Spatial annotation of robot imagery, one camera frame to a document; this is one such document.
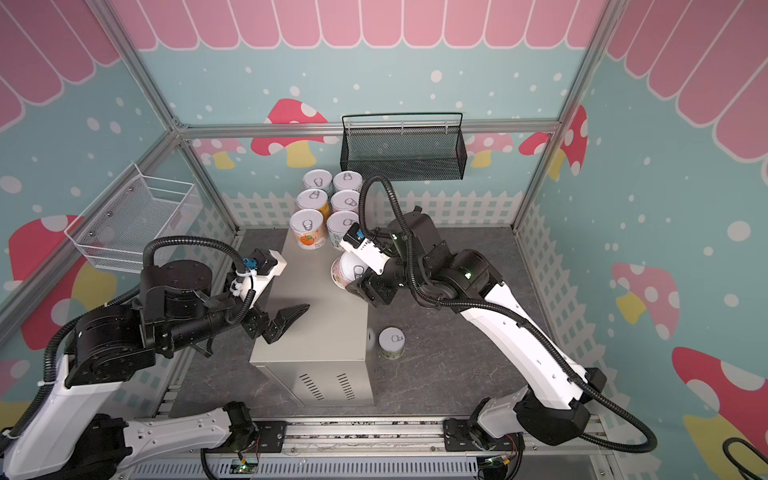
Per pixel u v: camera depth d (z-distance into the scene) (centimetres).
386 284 51
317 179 76
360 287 50
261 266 42
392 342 85
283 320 46
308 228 65
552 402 39
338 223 67
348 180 76
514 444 71
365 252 50
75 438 39
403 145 94
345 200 71
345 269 56
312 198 71
